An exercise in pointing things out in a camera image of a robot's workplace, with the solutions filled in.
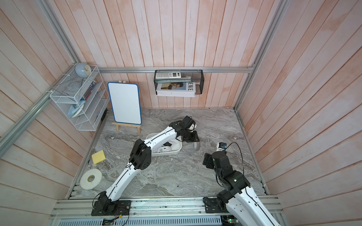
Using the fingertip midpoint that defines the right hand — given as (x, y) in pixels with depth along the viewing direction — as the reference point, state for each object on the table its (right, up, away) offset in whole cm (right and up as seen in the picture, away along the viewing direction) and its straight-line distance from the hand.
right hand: (210, 154), depth 79 cm
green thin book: (-22, +45, +10) cm, 51 cm away
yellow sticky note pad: (-72, -5, +14) cm, 74 cm away
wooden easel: (-59, +16, +23) cm, 65 cm away
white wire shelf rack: (-77, +32, +6) cm, 84 cm away
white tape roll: (-72, -16, +4) cm, 74 cm away
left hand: (-5, +5, +15) cm, 17 cm away
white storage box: (-20, +2, +19) cm, 27 cm away
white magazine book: (-20, +40, +14) cm, 47 cm away
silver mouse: (-6, +2, +14) cm, 15 cm away
